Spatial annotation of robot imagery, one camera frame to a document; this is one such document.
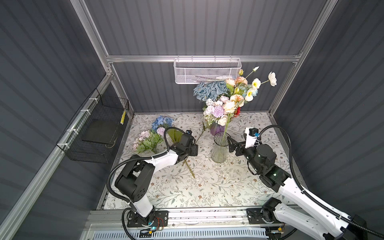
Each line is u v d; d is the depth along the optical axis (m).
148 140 0.94
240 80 0.84
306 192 0.47
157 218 0.72
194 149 0.84
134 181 0.46
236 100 0.74
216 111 0.77
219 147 0.89
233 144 0.64
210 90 0.81
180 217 0.75
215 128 1.01
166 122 1.04
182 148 0.71
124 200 0.49
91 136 0.72
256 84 0.68
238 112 0.87
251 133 0.60
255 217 0.73
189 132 0.84
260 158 0.54
